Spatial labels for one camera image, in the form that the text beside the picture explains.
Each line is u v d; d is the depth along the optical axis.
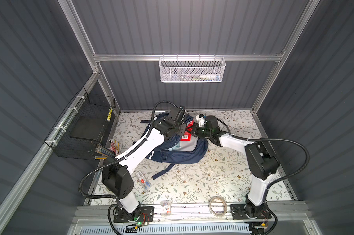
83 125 0.73
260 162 0.51
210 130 0.75
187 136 0.87
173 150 0.89
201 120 0.87
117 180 0.43
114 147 0.85
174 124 0.61
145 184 0.83
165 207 0.74
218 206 0.77
